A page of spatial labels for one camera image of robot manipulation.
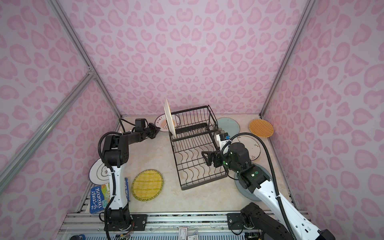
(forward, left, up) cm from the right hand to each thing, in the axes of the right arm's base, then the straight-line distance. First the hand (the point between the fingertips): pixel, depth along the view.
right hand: (209, 150), depth 71 cm
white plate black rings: (-2, +65, -24) cm, 70 cm away
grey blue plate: (-11, -21, -24) cm, 34 cm away
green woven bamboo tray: (-9, +34, -23) cm, 42 cm away
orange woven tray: (+35, -40, -25) cm, 58 cm away
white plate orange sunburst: (+40, +36, -25) cm, 59 cm away
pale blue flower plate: (+38, -17, -26) cm, 49 cm away
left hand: (+34, +33, -21) cm, 52 cm away
